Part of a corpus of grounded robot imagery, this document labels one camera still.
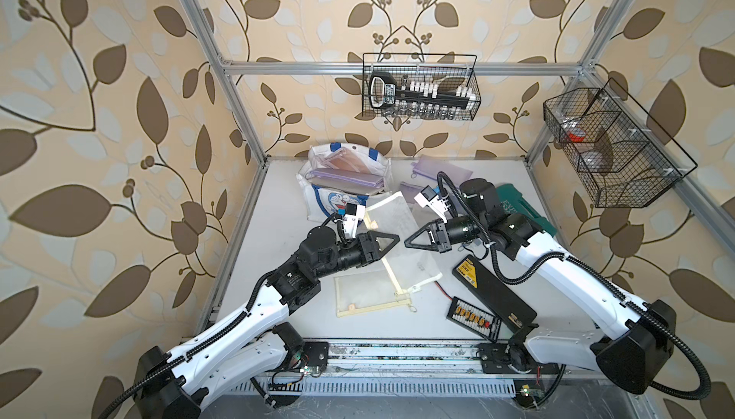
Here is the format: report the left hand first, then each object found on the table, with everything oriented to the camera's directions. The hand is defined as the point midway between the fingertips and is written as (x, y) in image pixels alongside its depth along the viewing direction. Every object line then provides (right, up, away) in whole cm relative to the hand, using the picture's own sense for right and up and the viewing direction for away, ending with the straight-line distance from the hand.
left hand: (394, 240), depth 64 cm
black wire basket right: (+61, +19, +8) cm, 64 cm away
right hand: (+3, -1, +2) cm, 4 cm away
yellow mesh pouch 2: (-9, -20, +21) cm, 30 cm away
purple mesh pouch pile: (-14, +14, +24) cm, 31 cm away
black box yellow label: (+29, -18, +21) cm, 40 cm away
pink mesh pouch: (-15, +22, +31) cm, 41 cm away
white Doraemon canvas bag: (-22, +7, +27) cm, 35 cm away
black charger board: (+23, -25, +15) cm, 37 cm away
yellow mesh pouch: (+4, -6, 0) cm, 7 cm away
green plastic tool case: (+44, +7, +38) cm, 59 cm away
